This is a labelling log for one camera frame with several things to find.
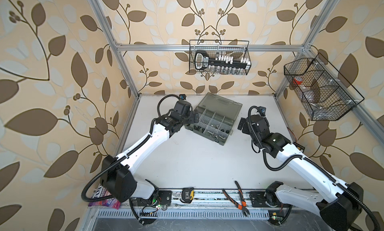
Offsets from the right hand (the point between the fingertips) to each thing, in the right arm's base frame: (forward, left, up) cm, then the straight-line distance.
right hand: (249, 123), depth 78 cm
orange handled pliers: (-34, +7, -21) cm, 41 cm away
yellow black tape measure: (-29, +34, -19) cm, 48 cm away
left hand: (+7, +31, +3) cm, 32 cm away
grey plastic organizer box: (+21, +13, -21) cm, 33 cm away
